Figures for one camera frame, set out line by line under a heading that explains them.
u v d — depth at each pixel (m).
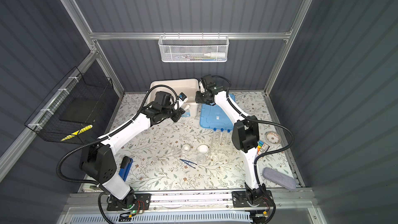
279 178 0.77
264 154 0.57
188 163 0.86
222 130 0.82
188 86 1.08
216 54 0.86
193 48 1.24
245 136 0.56
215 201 0.76
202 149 0.90
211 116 1.06
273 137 0.96
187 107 0.85
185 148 0.91
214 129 0.82
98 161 0.44
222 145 0.92
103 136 0.47
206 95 0.69
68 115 0.71
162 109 0.67
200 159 0.85
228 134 0.85
